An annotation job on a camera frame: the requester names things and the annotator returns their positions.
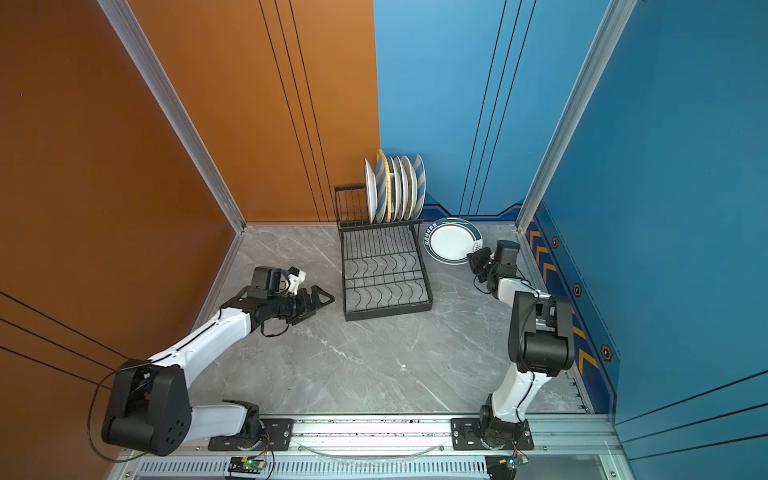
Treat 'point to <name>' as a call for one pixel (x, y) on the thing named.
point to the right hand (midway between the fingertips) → (465, 252)
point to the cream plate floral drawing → (411, 188)
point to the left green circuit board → (246, 465)
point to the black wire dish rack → (385, 268)
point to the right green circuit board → (512, 463)
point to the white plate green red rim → (450, 240)
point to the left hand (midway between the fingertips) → (326, 302)
